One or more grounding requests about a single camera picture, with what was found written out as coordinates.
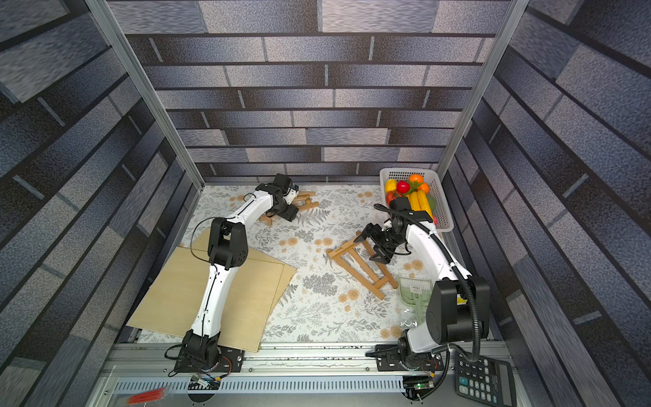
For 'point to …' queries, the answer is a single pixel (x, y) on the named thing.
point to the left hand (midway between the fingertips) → (289, 209)
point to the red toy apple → (403, 186)
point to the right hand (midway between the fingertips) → (361, 247)
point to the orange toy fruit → (416, 177)
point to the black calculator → (486, 381)
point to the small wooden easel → (302, 202)
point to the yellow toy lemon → (391, 185)
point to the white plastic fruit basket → (423, 190)
